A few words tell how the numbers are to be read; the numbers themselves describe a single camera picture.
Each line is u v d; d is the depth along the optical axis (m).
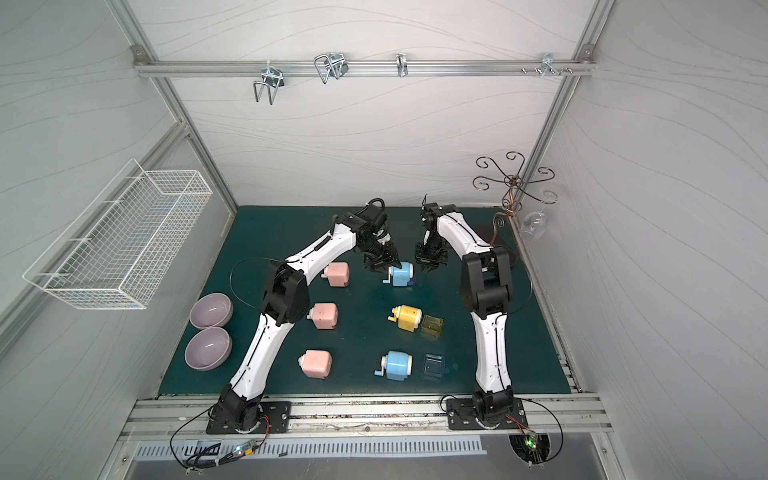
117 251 0.68
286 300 0.60
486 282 0.58
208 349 0.83
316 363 0.77
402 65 0.79
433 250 0.84
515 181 0.84
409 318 0.84
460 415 0.73
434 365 0.81
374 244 0.82
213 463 0.66
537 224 0.86
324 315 0.84
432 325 0.90
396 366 0.75
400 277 0.94
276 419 0.74
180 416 0.75
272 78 0.78
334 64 0.76
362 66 0.79
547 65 0.77
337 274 0.93
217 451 0.72
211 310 0.90
